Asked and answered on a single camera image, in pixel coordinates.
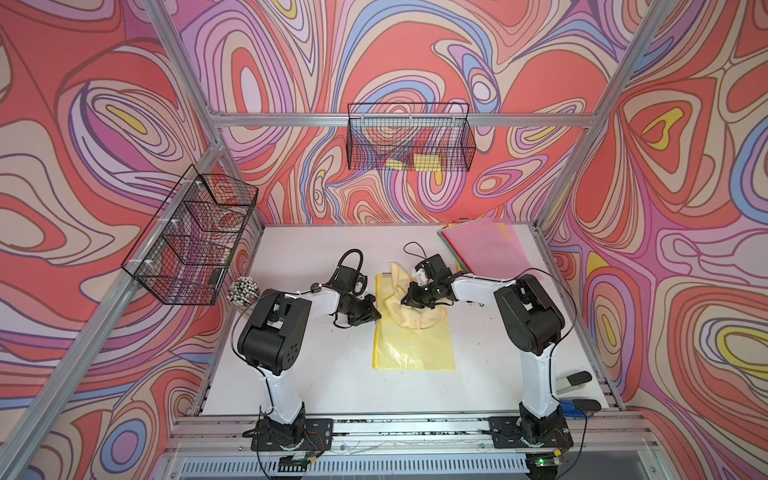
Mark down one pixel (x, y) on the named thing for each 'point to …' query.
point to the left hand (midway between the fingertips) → (383, 316)
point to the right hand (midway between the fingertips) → (404, 308)
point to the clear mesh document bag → (466, 242)
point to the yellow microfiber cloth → (410, 316)
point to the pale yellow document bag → (396, 347)
